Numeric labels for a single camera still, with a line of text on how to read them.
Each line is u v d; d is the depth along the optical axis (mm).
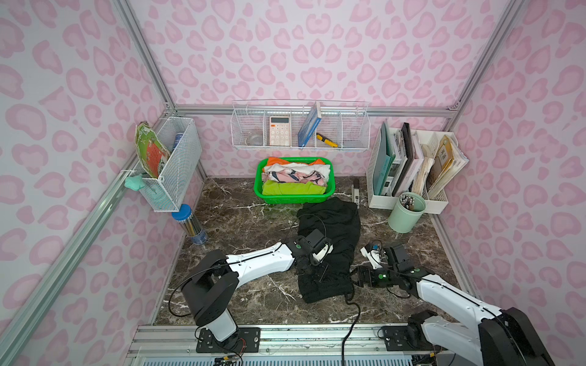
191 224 863
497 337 406
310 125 881
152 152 750
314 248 666
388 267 717
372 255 787
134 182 619
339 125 1036
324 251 691
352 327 763
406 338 719
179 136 884
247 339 725
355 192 1095
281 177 1048
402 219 946
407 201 881
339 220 1007
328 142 979
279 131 951
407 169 885
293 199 1046
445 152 996
